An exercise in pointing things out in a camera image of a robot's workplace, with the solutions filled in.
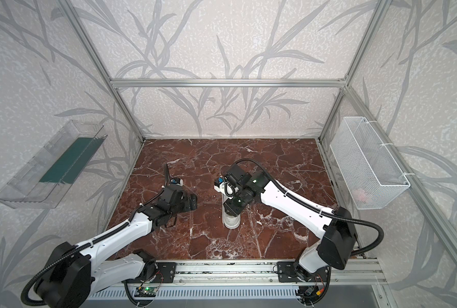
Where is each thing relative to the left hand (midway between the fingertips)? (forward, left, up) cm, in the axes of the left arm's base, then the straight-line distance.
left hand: (192, 193), depth 87 cm
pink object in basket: (-6, -68, +14) cm, 70 cm away
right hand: (-7, -18, +8) cm, 21 cm away
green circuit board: (-36, +13, -8) cm, 39 cm away
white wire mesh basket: (-7, -64, +28) cm, 70 cm away
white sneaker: (-13, -17, +1) cm, 22 cm away
